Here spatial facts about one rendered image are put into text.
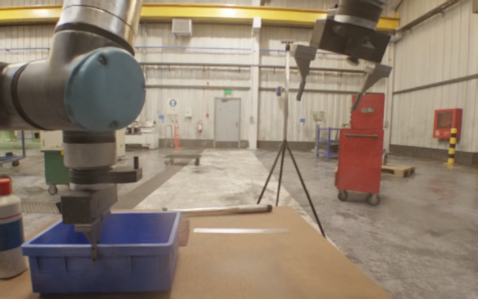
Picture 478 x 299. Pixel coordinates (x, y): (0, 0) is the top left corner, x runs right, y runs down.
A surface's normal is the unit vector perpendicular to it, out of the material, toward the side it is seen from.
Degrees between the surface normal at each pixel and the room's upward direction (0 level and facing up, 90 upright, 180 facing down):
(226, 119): 90
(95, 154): 90
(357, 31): 114
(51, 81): 88
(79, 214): 90
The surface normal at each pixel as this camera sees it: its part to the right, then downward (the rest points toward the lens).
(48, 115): -0.22, 0.73
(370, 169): -0.47, 0.07
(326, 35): 0.07, 0.48
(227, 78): 0.04, 0.09
